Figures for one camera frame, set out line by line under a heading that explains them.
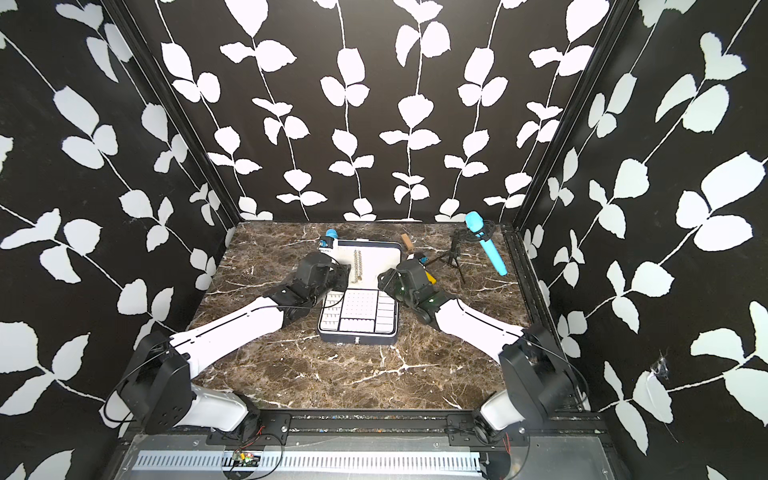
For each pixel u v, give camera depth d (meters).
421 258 0.80
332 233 1.15
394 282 0.76
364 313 0.88
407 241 1.15
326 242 0.73
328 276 0.66
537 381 0.43
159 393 0.42
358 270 0.92
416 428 0.76
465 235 0.89
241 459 0.70
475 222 0.85
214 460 0.70
